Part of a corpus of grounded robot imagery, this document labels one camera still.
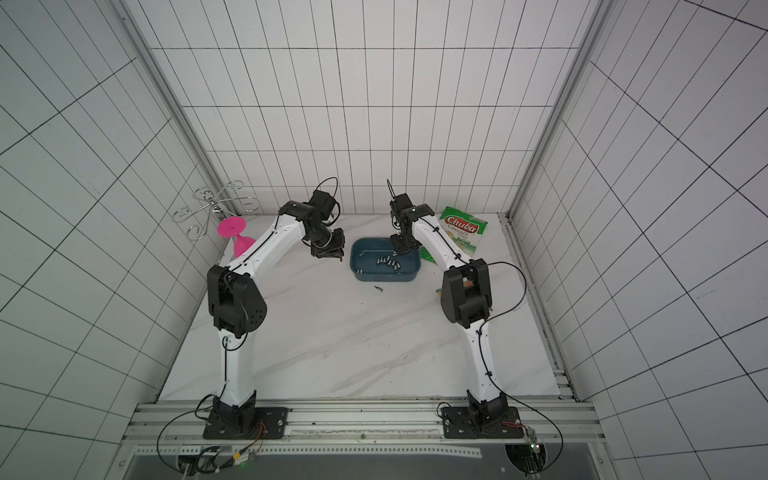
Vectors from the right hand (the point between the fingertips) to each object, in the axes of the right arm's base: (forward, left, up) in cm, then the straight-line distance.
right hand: (397, 246), depth 99 cm
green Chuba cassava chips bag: (+17, -25, -8) cm, 31 cm away
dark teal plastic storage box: (-1, +7, -8) cm, 10 cm away
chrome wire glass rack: (-3, +52, +19) cm, 55 cm away
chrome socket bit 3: (-1, +3, -8) cm, 8 cm away
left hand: (-9, +17, +5) cm, 20 cm away
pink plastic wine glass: (-11, +44, +20) cm, 49 cm away
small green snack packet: (-11, -15, -10) cm, 21 cm away
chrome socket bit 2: (0, +6, -7) cm, 9 cm away
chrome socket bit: (-11, +6, -9) cm, 16 cm away
